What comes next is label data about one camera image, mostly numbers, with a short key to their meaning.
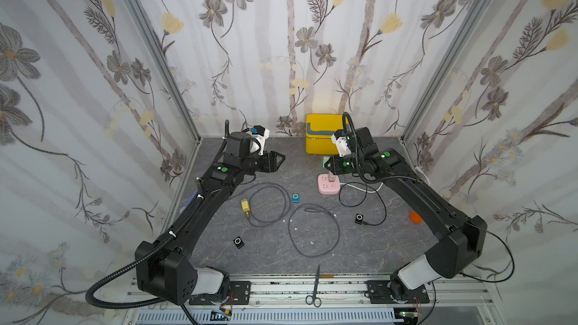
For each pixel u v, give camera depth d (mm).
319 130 1037
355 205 959
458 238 412
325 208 956
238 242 839
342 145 712
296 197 976
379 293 732
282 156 741
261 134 677
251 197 983
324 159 790
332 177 1003
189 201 483
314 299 730
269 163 664
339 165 690
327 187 983
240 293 735
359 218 906
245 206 919
